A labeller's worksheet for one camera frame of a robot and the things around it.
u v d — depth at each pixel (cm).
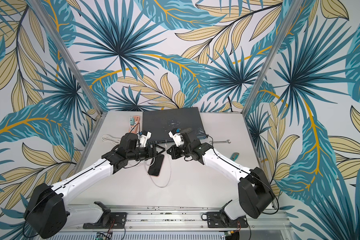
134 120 108
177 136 74
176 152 71
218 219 74
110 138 101
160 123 109
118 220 73
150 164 90
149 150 69
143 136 73
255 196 42
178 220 75
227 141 103
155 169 91
